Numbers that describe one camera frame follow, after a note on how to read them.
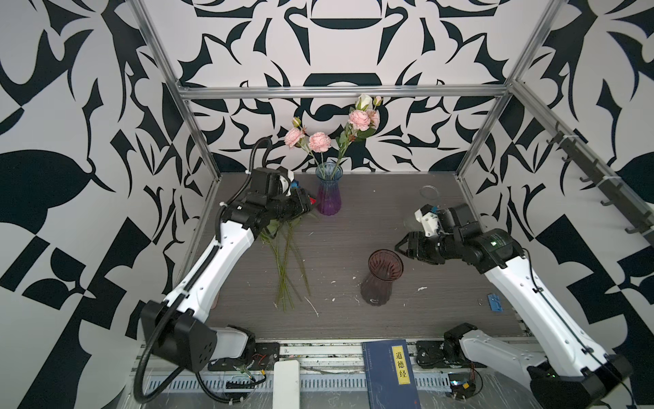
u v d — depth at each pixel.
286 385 0.67
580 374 0.37
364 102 0.85
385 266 0.76
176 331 0.38
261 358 0.72
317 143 0.85
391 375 0.71
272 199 0.62
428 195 0.90
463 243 0.52
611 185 0.57
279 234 1.02
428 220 0.66
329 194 1.00
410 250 0.62
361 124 0.83
